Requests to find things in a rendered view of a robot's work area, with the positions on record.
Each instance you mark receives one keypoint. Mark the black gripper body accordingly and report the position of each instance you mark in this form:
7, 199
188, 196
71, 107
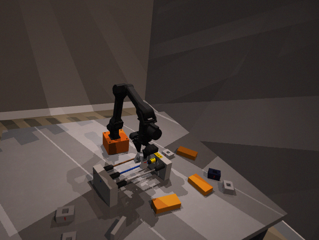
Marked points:
143, 139

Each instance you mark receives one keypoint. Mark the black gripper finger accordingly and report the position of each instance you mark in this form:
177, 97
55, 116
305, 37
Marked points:
137, 145
144, 154

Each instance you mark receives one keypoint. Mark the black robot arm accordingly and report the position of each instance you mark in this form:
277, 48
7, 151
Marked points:
143, 110

